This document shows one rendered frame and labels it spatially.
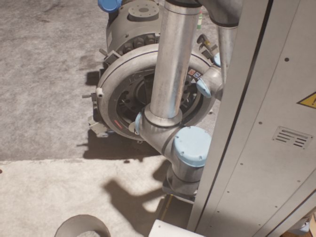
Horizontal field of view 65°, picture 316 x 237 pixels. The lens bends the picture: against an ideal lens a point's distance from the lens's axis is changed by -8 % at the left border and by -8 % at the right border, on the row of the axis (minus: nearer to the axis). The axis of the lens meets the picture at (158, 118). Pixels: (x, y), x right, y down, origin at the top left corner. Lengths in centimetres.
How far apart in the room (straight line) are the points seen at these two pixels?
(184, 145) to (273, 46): 60
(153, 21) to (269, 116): 141
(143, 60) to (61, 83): 159
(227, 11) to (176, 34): 18
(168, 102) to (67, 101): 179
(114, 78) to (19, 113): 147
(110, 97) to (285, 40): 119
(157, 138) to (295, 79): 66
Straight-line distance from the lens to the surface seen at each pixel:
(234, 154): 68
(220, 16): 73
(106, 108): 158
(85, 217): 158
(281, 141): 62
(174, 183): 113
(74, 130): 238
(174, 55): 85
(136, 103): 175
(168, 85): 91
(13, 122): 268
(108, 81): 147
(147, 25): 180
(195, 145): 97
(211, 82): 119
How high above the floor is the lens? 178
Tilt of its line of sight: 49 degrees down
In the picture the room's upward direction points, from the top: straight up
